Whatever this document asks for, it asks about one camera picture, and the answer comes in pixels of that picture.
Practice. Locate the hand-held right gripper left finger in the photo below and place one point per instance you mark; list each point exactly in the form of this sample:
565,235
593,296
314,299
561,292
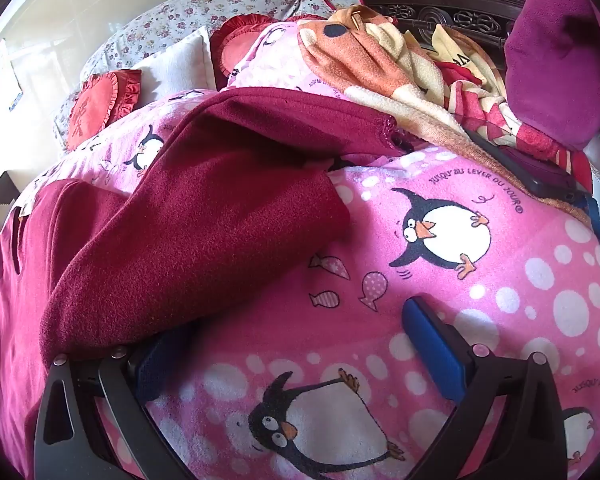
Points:
156,366

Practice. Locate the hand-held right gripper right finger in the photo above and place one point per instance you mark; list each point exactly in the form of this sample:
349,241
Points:
435,345

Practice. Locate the maroon knit sweater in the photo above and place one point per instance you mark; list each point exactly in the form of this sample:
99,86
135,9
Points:
180,220

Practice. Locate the pink penguin print blanket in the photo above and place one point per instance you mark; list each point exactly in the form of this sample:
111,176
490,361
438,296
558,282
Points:
380,270

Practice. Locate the black flat device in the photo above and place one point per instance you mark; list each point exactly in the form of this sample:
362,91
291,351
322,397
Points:
525,170

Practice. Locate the dark wooden bedside stand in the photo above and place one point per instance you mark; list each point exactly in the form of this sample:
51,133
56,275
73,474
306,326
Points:
0,200

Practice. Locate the small red heart cushion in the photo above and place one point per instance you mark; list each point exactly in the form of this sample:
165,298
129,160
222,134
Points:
97,105

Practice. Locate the white pillow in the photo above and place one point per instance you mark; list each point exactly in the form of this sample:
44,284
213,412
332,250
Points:
175,67

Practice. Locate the orange cartoon print blanket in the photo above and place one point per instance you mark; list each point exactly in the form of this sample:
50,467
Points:
360,55

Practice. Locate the large red heart cushion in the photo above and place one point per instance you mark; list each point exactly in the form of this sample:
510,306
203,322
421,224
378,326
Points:
232,45

